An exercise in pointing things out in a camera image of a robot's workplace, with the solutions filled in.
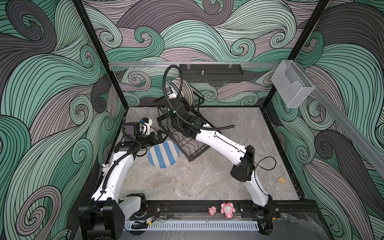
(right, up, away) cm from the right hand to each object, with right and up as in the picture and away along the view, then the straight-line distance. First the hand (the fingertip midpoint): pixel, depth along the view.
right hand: (181, 97), depth 73 cm
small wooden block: (+56, -45, +9) cm, 73 cm away
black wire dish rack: (+5, -30, +22) cm, 38 cm away
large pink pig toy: (+23, -55, -2) cm, 59 cm away
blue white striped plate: (-13, -34, +20) cm, 41 cm away
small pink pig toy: (+15, -56, -2) cm, 58 cm away
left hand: (-10, -20, +6) cm, 23 cm away
